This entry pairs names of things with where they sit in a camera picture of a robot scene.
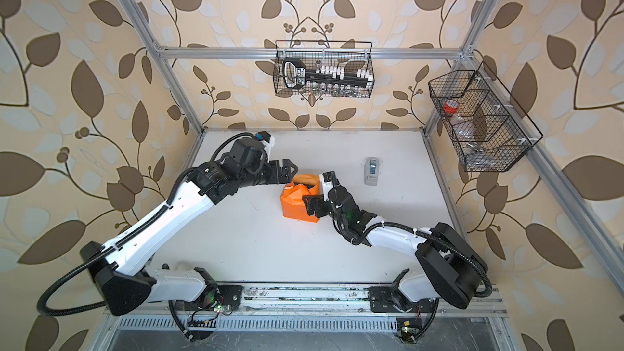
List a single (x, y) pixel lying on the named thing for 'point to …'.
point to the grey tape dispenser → (371, 167)
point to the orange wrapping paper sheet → (293, 204)
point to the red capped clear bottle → (450, 108)
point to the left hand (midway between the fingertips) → (289, 168)
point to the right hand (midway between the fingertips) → (313, 196)
